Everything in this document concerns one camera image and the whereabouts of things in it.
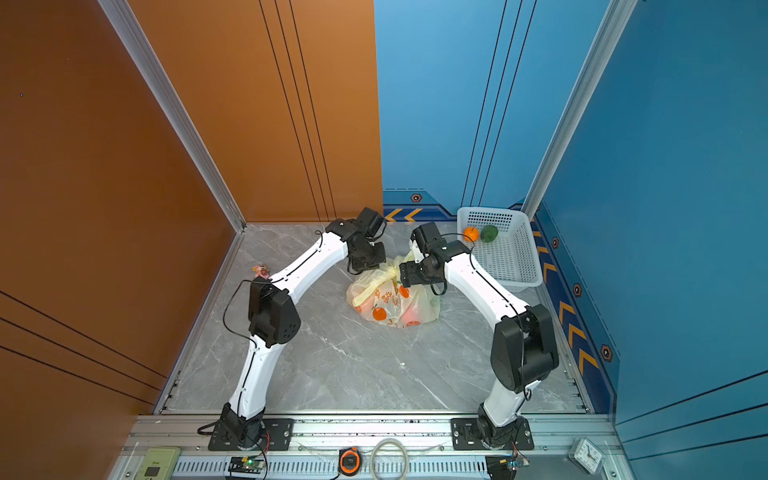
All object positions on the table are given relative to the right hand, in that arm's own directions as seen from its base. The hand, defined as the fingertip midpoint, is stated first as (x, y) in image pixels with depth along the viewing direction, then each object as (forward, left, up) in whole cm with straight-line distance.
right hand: (411, 276), depth 88 cm
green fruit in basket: (+27, -31, -10) cm, 42 cm away
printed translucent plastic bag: (-3, +10, -5) cm, 12 cm away
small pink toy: (+10, +51, -10) cm, 53 cm away
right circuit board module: (-44, -21, -17) cm, 52 cm away
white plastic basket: (+18, -38, -14) cm, 44 cm away
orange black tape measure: (-44, +15, -11) cm, 48 cm away
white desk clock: (-42, -40, -13) cm, 59 cm away
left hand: (+7, +8, -2) cm, 11 cm away
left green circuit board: (-44, +41, -15) cm, 62 cm away
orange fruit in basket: (+27, -24, -9) cm, 37 cm away
